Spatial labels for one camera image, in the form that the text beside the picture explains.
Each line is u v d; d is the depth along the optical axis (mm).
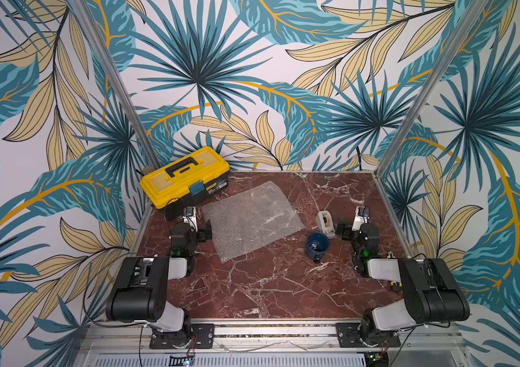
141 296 439
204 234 842
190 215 798
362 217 783
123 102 899
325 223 973
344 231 841
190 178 944
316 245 927
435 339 747
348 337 732
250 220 1010
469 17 698
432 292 449
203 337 733
